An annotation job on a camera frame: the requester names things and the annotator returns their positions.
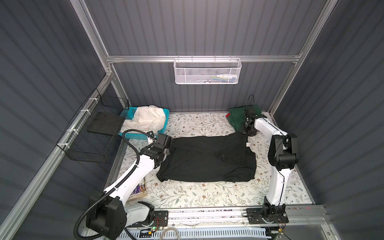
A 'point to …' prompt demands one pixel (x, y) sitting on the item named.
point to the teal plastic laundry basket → (128, 114)
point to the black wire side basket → (95, 135)
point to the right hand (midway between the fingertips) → (247, 132)
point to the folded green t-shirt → (237, 116)
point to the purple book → (140, 188)
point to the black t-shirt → (223, 158)
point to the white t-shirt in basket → (147, 118)
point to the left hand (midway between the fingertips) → (155, 150)
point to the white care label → (248, 144)
